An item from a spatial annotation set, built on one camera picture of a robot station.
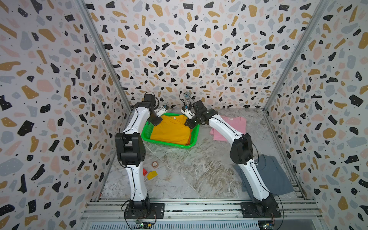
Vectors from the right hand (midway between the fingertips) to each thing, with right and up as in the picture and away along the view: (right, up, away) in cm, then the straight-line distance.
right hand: (187, 122), depth 97 cm
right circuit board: (+40, -51, -26) cm, 70 cm away
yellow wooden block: (-20, -31, -13) cm, 39 cm away
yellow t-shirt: (-10, -4, -2) cm, 11 cm away
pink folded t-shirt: (+40, -1, +17) cm, 43 cm away
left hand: (-21, +2, -1) cm, 21 cm away
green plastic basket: (-28, -7, 0) cm, 29 cm away
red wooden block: (-25, -30, -12) cm, 40 cm away
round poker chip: (-20, -26, -7) cm, 34 cm away
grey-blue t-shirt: (+53, -32, -10) cm, 62 cm away
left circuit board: (-20, -50, -27) cm, 61 cm away
